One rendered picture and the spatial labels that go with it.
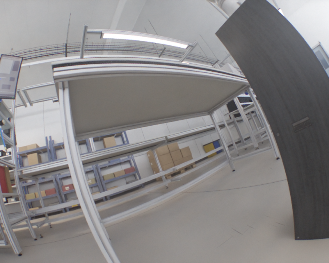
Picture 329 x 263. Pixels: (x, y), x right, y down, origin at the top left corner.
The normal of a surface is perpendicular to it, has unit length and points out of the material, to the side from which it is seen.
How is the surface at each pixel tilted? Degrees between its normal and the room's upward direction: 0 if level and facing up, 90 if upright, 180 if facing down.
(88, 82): 180
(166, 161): 90
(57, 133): 90
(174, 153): 90
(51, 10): 180
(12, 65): 101
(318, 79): 90
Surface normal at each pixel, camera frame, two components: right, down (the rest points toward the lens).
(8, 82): 0.82, -0.21
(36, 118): 0.47, -0.36
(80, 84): 0.34, 0.92
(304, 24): -0.82, 0.18
